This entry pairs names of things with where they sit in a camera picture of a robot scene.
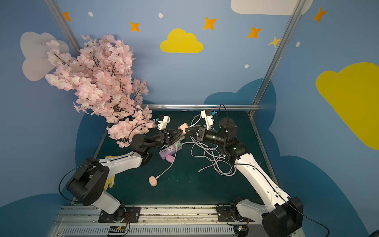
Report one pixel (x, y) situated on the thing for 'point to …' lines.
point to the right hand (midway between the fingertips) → (189, 130)
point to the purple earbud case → (170, 158)
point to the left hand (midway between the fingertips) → (183, 132)
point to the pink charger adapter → (183, 127)
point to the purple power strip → (170, 150)
